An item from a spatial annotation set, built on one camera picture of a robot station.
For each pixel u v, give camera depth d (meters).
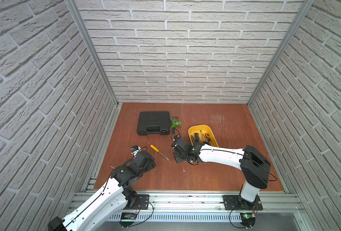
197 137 0.97
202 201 0.76
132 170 0.58
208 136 0.97
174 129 1.03
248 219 0.70
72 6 0.69
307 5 0.68
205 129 1.00
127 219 0.71
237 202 0.73
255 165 0.45
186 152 0.63
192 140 0.96
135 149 0.71
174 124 1.03
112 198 0.49
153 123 0.98
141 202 0.73
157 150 0.92
